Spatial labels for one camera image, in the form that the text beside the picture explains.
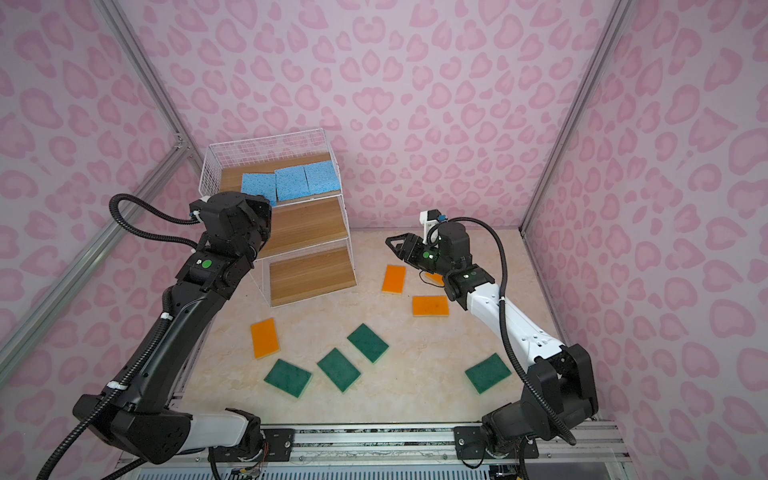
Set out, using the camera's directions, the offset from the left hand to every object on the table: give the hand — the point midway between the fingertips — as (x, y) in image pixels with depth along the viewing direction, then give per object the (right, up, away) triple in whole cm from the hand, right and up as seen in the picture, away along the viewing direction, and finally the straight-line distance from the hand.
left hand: (266, 184), depth 66 cm
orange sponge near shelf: (+28, -24, +39) cm, 54 cm away
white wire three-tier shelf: (+4, -15, +18) cm, 24 cm away
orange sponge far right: (+38, -21, +1) cm, 43 cm away
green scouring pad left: (-1, -50, +17) cm, 52 cm away
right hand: (+28, -12, +8) cm, 31 cm away
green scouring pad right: (+54, -49, +18) cm, 75 cm away
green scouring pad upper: (+20, -42, +23) cm, 52 cm away
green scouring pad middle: (+13, -48, +18) cm, 53 cm away
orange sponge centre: (+40, -32, +32) cm, 61 cm away
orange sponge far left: (-12, -41, +26) cm, 50 cm away
